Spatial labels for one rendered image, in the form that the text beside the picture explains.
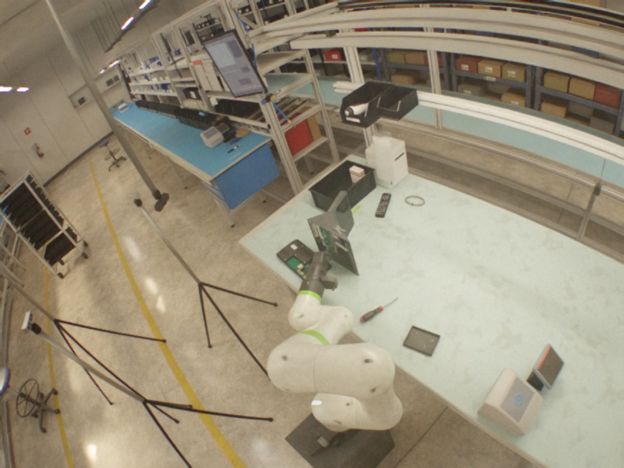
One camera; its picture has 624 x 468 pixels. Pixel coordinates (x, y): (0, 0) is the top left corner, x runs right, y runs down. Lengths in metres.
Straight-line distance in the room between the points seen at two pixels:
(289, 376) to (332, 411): 0.39
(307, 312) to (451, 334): 0.51
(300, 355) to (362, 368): 0.14
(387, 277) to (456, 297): 0.29
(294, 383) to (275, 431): 1.57
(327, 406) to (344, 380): 0.41
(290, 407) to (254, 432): 0.30
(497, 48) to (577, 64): 0.18
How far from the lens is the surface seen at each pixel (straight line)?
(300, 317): 1.14
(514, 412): 1.01
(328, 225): 1.29
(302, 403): 2.25
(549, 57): 0.74
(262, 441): 2.29
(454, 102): 1.35
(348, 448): 1.29
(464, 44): 0.79
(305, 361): 0.70
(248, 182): 2.85
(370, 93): 1.59
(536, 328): 1.26
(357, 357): 0.67
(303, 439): 1.34
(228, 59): 2.27
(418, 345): 1.17
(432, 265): 1.36
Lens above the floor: 2.06
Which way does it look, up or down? 42 degrees down
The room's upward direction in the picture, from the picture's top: 21 degrees counter-clockwise
